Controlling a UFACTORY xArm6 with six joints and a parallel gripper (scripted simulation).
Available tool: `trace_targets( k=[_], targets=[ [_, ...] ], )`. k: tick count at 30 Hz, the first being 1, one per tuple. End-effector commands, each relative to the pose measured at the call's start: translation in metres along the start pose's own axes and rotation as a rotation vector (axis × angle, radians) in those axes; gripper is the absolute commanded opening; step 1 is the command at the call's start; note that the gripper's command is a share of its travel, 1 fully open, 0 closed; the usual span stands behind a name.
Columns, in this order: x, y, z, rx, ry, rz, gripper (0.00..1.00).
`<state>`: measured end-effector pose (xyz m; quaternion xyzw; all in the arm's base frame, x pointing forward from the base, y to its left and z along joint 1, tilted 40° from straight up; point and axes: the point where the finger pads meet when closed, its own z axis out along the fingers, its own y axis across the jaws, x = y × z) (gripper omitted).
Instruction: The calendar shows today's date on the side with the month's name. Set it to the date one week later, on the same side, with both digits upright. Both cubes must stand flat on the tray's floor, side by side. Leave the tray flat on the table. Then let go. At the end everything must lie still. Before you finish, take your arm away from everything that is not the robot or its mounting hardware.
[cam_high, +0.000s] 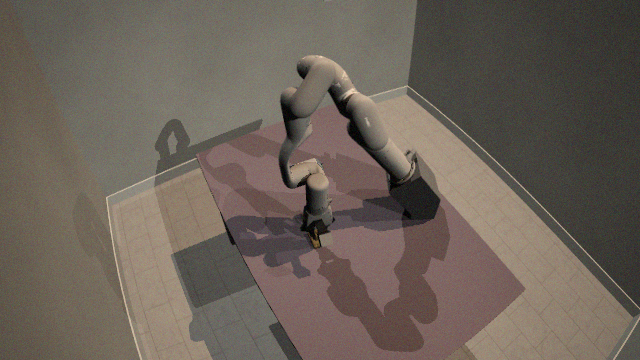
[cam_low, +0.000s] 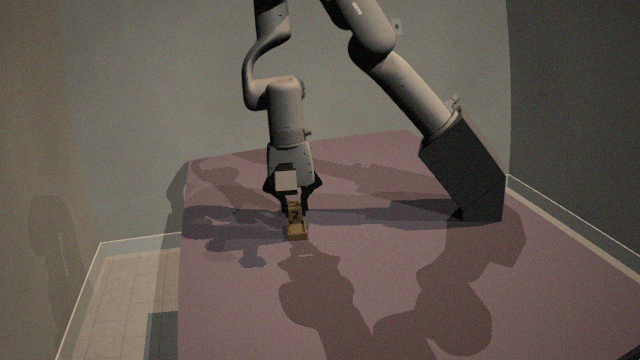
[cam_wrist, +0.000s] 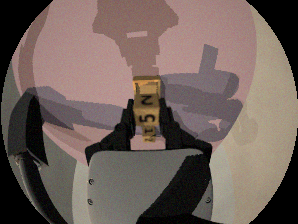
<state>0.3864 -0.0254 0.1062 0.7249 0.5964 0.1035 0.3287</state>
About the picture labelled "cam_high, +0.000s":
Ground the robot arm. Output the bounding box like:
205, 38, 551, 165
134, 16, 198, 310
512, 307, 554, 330
279, 55, 417, 215

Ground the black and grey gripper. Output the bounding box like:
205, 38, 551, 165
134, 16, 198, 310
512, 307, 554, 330
300, 204, 335, 240

